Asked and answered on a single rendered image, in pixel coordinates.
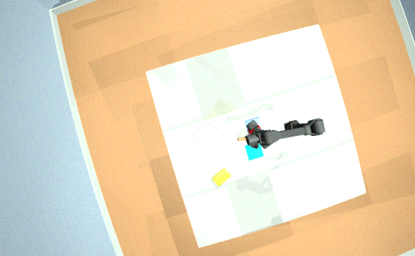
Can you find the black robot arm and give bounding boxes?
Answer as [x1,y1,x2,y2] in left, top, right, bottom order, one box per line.
[246,118,325,149]

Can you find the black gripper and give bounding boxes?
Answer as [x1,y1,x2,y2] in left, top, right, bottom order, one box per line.
[246,120,270,149]

